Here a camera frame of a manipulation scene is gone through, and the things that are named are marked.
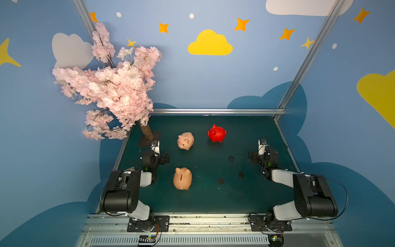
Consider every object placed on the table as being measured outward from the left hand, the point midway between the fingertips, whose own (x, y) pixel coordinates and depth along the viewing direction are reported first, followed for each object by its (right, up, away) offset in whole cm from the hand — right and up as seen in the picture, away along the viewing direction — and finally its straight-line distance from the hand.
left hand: (161, 148), depth 95 cm
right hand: (+63, -1, +1) cm, 63 cm away
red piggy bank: (+36, +9, +7) cm, 38 cm away
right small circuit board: (+61, -42, -21) cm, 77 cm away
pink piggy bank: (+16, +5, +1) cm, 16 cm away
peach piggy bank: (+15, -14, -14) cm, 25 cm away
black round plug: (+50, -16, -2) cm, 53 cm away
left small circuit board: (-1, -41, -22) cm, 46 cm away
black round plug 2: (+45, -7, +4) cm, 46 cm away
